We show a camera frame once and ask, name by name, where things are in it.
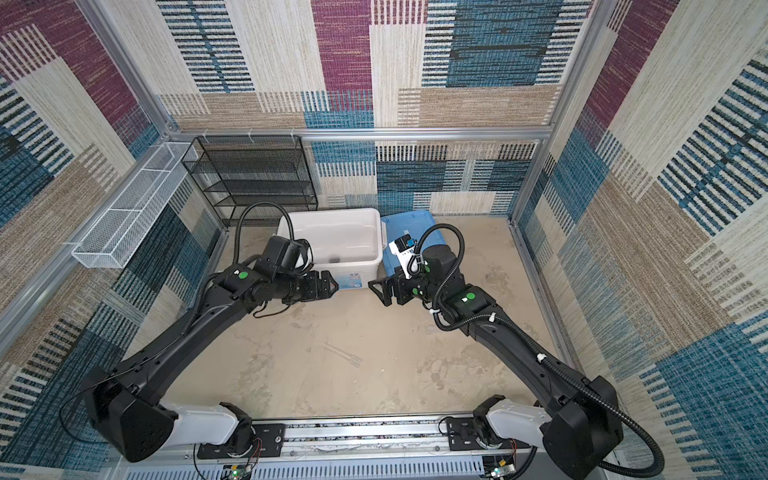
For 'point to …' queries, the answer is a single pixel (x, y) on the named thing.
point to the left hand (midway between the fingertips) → (328, 285)
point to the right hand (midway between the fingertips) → (384, 282)
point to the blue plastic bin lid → (419, 224)
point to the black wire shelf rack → (260, 174)
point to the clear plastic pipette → (356, 361)
